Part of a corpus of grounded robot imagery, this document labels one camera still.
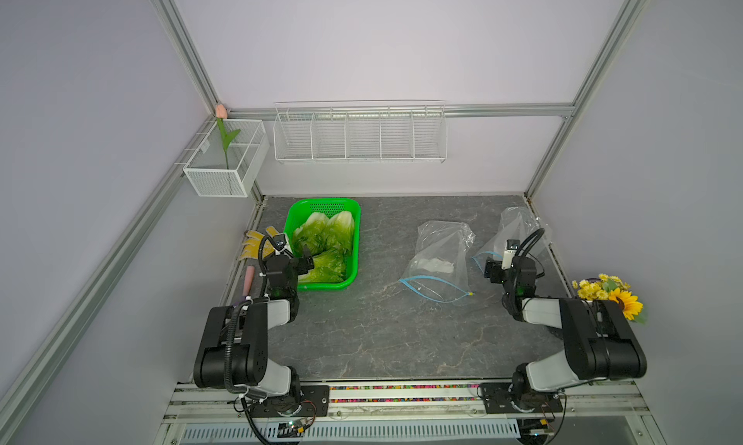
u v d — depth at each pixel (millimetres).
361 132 997
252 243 1049
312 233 962
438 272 974
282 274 691
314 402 728
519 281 721
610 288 660
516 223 1070
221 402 754
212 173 790
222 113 893
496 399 738
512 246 819
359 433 771
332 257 901
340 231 977
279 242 783
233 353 413
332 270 886
